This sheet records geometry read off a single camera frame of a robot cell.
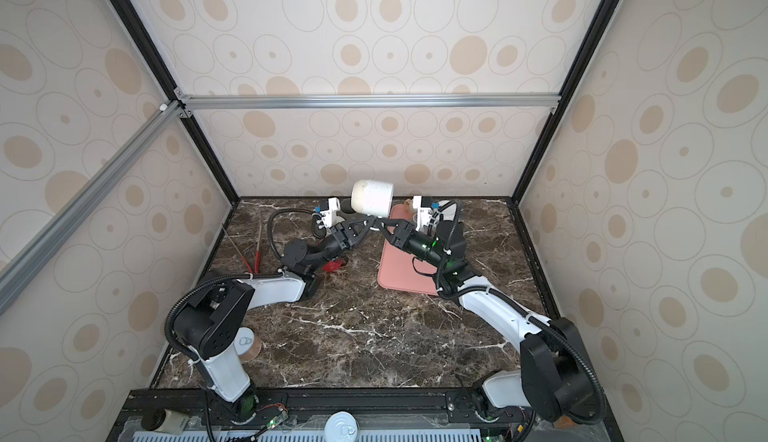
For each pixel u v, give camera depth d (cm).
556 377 42
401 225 68
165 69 84
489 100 167
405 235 66
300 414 73
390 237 67
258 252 102
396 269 98
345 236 70
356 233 71
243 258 102
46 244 55
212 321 48
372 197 70
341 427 66
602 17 74
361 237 71
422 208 70
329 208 73
